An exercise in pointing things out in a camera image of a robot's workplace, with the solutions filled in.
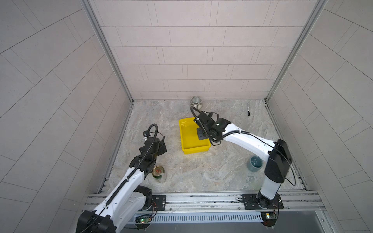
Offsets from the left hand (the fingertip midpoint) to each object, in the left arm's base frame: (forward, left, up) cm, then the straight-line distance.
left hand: (159, 142), depth 85 cm
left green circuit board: (-37, +2, -5) cm, 37 cm away
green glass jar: (-18, -2, +3) cm, 18 cm away
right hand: (+3, -24, +4) cm, 25 cm away
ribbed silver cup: (+35, -22, -1) cm, 41 cm away
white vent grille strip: (-35, -25, -8) cm, 44 cm away
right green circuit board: (-36, -57, -8) cm, 67 cm away
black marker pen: (+28, -62, -6) cm, 69 cm away
